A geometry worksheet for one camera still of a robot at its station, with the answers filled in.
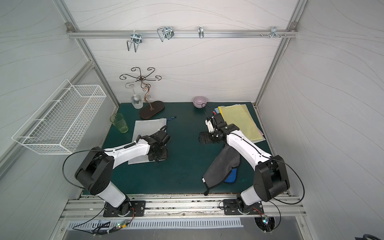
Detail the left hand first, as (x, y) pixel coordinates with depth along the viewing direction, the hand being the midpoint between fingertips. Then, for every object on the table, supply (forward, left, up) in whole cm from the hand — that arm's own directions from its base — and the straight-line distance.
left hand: (163, 157), depth 89 cm
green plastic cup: (+20, +31, +9) cm, 38 cm away
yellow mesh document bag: (+40, -54, -5) cm, 67 cm away
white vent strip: (-33, -2, -3) cm, 33 cm away
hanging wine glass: (+29, +18, +19) cm, 39 cm away
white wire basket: (-2, +44, +31) cm, 54 cm away
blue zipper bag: (+24, +17, -3) cm, 29 cm away
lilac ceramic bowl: (+48, -22, +1) cm, 53 cm away
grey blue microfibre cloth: (-6, -36, 0) cm, 37 cm away
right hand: (+8, -26, +10) cm, 29 cm away
